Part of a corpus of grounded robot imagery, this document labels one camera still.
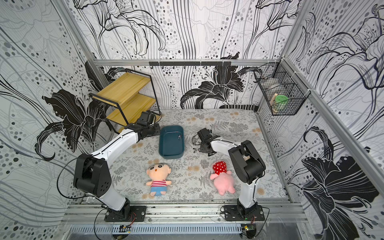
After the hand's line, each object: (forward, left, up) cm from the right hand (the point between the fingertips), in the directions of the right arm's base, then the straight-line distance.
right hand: (208, 146), depth 99 cm
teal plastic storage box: (-2, +25, +2) cm, 25 cm away
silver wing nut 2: (-4, +9, +2) cm, 10 cm away
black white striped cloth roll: (+35, -40, +2) cm, 53 cm away
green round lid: (+9, -39, +33) cm, 51 cm away
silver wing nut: (+6, +20, +3) cm, 21 cm away
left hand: (+2, +31, +14) cm, 34 cm away
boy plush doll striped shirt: (-21, +28, +9) cm, 36 cm away
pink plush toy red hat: (-25, -7, +7) cm, 27 cm away
